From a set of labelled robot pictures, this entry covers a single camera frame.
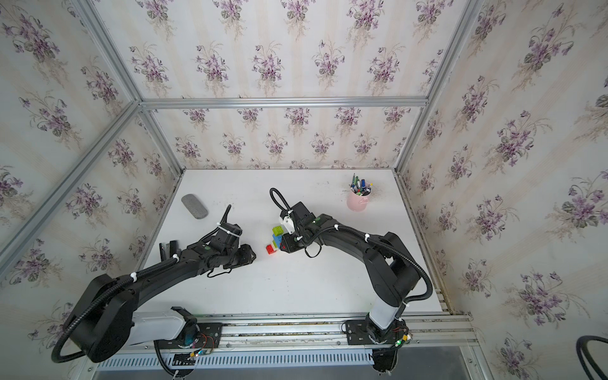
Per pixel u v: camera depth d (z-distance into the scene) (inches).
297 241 29.4
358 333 28.8
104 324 15.9
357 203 38.8
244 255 30.7
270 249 35.5
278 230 33.9
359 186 39.8
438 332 29.7
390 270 18.0
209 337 28.5
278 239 33.9
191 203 41.0
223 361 30.1
